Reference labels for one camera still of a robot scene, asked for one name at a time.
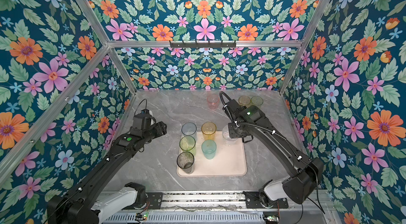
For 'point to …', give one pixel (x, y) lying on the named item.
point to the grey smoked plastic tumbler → (185, 160)
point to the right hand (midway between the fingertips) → (236, 131)
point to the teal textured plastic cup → (209, 148)
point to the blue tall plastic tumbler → (189, 129)
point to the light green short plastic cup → (257, 100)
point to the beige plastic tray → (229, 160)
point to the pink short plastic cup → (213, 100)
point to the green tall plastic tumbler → (187, 143)
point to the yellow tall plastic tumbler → (208, 130)
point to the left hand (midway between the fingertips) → (164, 123)
